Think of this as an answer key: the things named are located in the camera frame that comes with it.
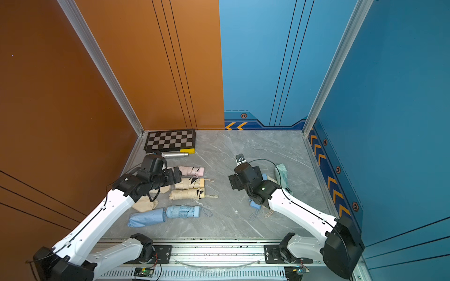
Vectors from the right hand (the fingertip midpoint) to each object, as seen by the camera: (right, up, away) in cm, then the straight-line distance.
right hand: (242, 172), depth 82 cm
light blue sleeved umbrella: (-30, -19, +1) cm, 35 cm away
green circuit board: (-41, -40, -10) cm, 58 cm away
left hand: (-31, 0, -3) cm, 31 cm away
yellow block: (-31, +9, +27) cm, 42 cm away
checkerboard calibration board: (-45, +16, +30) cm, 56 cm away
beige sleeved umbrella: (+8, +1, -23) cm, 24 cm away
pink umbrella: (-26, -2, +15) cm, 30 cm away
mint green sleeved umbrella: (+22, -3, +12) cm, 26 cm away
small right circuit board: (+23, -38, -12) cm, 46 cm away
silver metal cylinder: (-41, +7, +25) cm, 48 cm away
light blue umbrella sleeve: (-45, -21, -2) cm, 50 cm away
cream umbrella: (-26, -7, +10) cm, 29 cm away
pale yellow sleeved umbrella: (-26, -12, +5) cm, 29 cm away
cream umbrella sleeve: (-32, -4, -15) cm, 35 cm away
